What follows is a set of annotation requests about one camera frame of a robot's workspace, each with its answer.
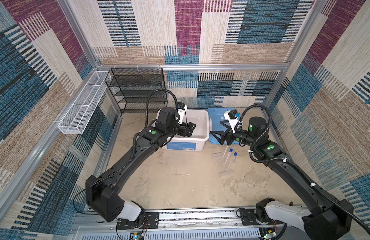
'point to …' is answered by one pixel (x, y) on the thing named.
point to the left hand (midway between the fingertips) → (189, 122)
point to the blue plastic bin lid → (235, 142)
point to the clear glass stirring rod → (185, 174)
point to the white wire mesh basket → (75, 120)
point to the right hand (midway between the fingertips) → (216, 129)
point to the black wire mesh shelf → (138, 90)
